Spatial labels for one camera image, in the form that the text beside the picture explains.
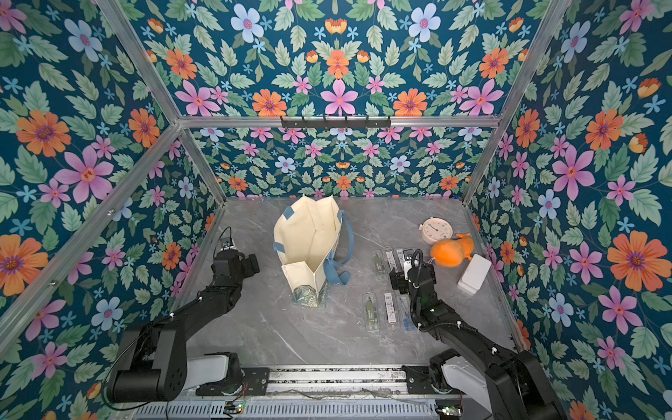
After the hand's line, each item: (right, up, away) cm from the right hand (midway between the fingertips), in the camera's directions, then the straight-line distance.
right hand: (414, 263), depth 87 cm
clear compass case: (-7, -1, +12) cm, 14 cm away
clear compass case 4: (-8, -16, 0) cm, 18 cm away
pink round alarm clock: (+13, +11, +20) cm, 26 cm away
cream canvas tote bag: (-38, +5, +18) cm, 42 cm away
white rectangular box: (+22, -5, +5) cm, 23 cm away
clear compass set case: (-11, -2, +11) cm, 16 cm away
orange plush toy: (+15, +2, +7) cm, 17 cm away
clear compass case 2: (-3, +1, +12) cm, 12 cm away
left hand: (-60, +2, +4) cm, 60 cm away
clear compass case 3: (-15, -17, -1) cm, 22 cm away
